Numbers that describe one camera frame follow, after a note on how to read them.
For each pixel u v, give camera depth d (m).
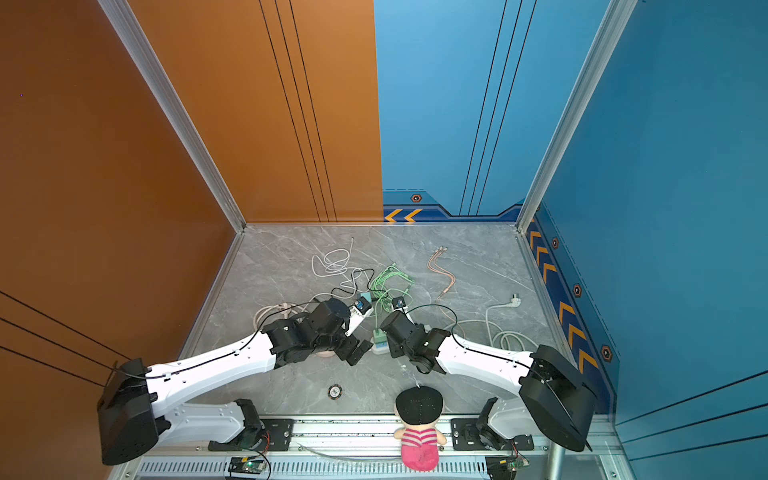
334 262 1.09
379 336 0.83
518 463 0.69
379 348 0.84
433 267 1.07
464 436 0.72
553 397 0.41
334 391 0.81
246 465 0.71
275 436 0.74
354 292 0.99
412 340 0.63
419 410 0.70
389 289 1.02
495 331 0.91
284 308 0.94
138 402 0.41
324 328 0.60
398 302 0.75
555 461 0.68
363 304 0.68
